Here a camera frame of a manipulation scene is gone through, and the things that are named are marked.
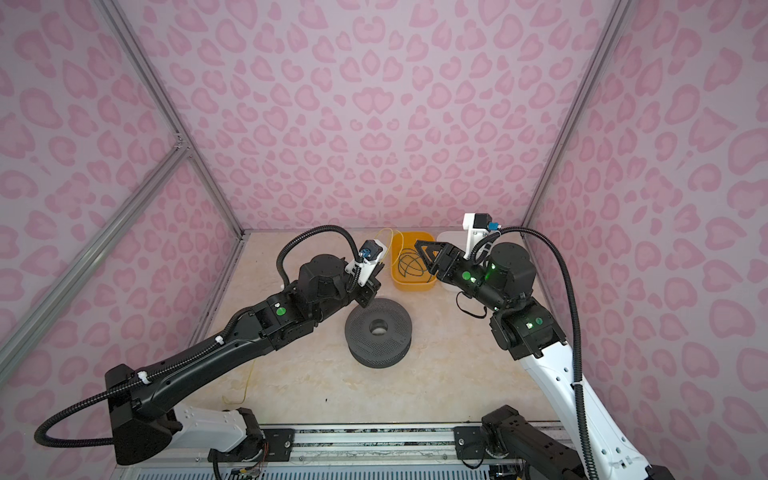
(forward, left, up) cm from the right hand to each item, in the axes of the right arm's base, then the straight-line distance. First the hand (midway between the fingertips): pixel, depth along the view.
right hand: (420, 246), depth 59 cm
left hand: (+3, +8, -8) cm, 11 cm away
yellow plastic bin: (+20, +1, -42) cm, 47 cm away
